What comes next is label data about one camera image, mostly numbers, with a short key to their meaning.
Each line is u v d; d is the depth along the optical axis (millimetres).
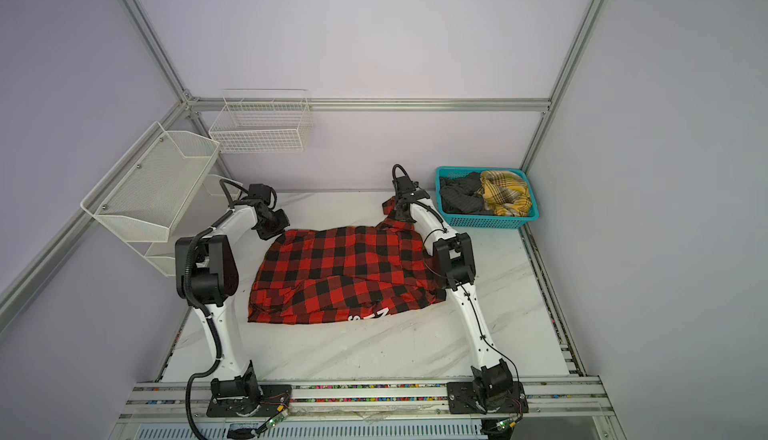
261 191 841
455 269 693
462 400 733
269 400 732
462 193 1082
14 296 499
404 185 924
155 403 747
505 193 1043
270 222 882
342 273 961
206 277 565
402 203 847
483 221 1043
